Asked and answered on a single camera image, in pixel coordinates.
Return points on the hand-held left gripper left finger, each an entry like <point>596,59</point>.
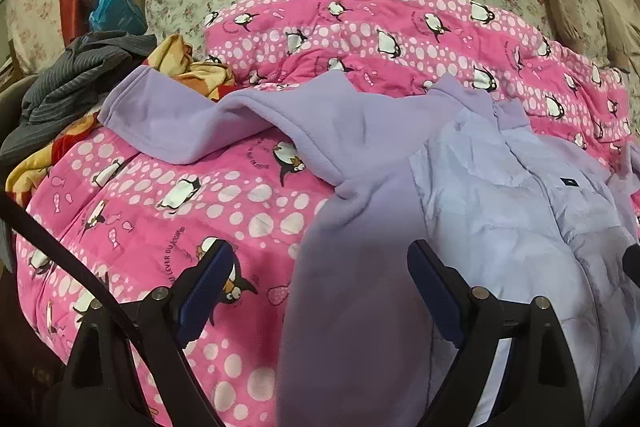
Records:
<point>207,287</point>

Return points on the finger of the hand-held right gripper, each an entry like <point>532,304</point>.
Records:
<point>633,262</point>

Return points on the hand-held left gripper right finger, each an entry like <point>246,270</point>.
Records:
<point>435,292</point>

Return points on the purple fleece-lined jacket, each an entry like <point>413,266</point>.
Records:
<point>350,257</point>

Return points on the pink penguin print blanket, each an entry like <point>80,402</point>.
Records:
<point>200,187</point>

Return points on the yellow orange printed cloth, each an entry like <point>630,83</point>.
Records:
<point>195,74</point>

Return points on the grey striped garment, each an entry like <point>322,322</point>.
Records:
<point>75,77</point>

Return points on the blue plastic bag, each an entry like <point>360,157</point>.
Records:
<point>112,7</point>

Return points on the floral cloth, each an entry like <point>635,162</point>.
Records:
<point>30,7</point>

